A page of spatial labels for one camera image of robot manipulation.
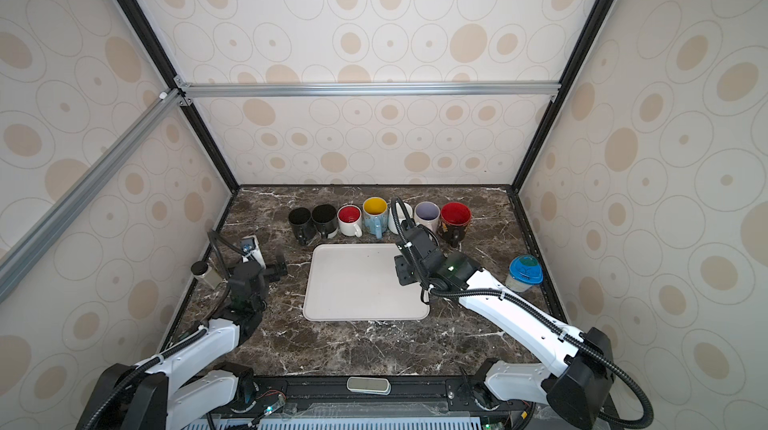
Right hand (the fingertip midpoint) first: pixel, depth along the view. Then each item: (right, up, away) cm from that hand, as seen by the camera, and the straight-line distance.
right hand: (407, 261), depth 78 cm
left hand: (-38, +3, +7) cm, 39 cm away
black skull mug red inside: (+17, +10, +21) cm, 29 cm away
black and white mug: (-26, +10, +22) cm, 36 cm away
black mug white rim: (-33, +8, +21) cm, 40 cm away
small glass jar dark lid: (-59, -4, +8) cm, 59 cm away
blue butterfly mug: (-9, +12, +20) cm, 25 cm away
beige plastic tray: (-15, -9, +17) cm, 24 cm away
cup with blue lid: (+34, -4, +8) cm, 35 cm away
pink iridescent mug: (+8, +12, +18) cm, 23 cm away
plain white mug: (-19, +11, +27) cm, 34 cm away
